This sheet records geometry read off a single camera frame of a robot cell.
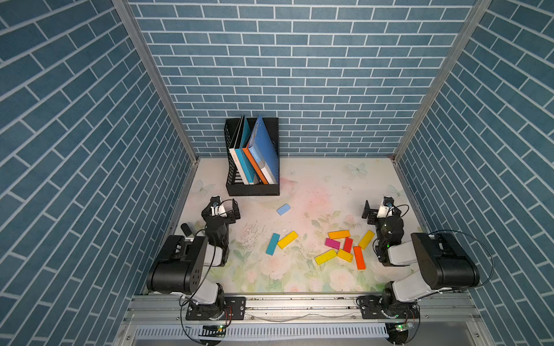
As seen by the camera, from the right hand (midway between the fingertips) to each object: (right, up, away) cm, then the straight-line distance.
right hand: (381, 203), depth 90 cm
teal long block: (-46, -17, -1) cm, 49 cm away
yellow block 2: (-25, -21, -5) cm, 33 cm away
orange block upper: (-18, -14, +2) cm, 22 cm away
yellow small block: (-16, -21, -4) cm, 27 cm away
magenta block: (-21, -17, -1) cm, 27 cm away
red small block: (-14, -17, -1) cm, 23 cm away
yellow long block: (-40, -15, 0) cm, 43 cm away
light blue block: (-42, -4, +9) cm, 43 cm away
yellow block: (-6, -16, +1) cm, 17 cm away
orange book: (-51, +11, +6) cm, 52 cm away
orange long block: (-11, -21, -5) cm, 25 cm away
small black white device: (-82, -11, -1) cm, 83 cm away
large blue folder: (-53, +24, +15) cm, 60 cm away
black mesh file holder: (-67, +8, +18) cm, 69 cm away
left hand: (-65, +1, -1) cm, 65 cm away
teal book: (-58, +20, -6) cm, 62 cm away
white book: (-61, +20, -6) cm, 64 cm away
